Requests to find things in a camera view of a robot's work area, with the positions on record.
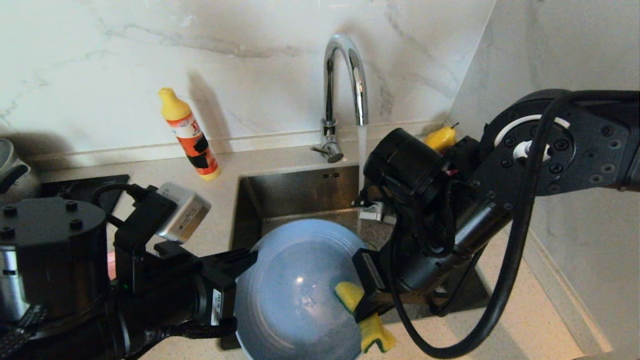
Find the yellow green sponge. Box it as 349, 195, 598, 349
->
334, 281, 399, 354

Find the grey-blue plate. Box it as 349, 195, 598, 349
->
234, 218, 372, 360

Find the orange detergent bottle yellow cap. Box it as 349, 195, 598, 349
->
159, 87, 222, 181

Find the stainless steel sink basin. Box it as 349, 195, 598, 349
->
220, 160, 493, 351

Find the yellow pear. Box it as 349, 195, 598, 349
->
424, 124, 459, 154

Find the black induction cooktop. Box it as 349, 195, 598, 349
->
40, 174, 130, 217

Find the chrome gooseneck faucet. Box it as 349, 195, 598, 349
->
310, 33, 370, 164

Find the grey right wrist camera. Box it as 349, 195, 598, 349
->
352, 199, 399, 224

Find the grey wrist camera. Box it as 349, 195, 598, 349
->
154, 182, 212, 245
352, 199, 399, 224

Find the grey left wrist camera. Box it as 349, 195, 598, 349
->
154, 182, 212, 245

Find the black braided cable sleeve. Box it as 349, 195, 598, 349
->
125, 316, 239, 358

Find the steel kettle black handle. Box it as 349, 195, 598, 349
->
0, 138, 42, 203

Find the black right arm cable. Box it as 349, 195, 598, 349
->
387, 90, 640, 360

